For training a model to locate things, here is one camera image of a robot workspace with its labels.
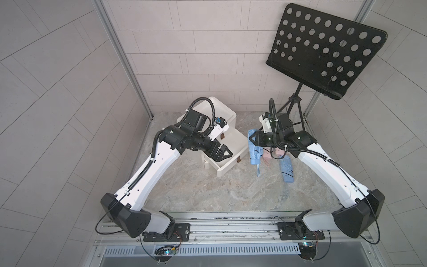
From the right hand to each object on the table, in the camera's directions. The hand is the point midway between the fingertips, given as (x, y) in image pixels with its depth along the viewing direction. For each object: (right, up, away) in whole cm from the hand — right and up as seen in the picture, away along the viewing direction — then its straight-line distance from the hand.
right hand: (251, 137), depth 75 cm
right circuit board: (+22, -46, -7) cm, 52 cm away
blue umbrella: (+1, -6, -5) cm, 8 cm away
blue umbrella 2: (+22, -17, +13) cm, 30 cm away
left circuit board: (-36, -45, -10) cm, 59 cm away
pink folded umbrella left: (+6, -5, -11) cm, 14 cm away
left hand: (-11, -4, -9) cm, 15 cm away
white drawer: (-5, -3, +16) cm, 17 cm away
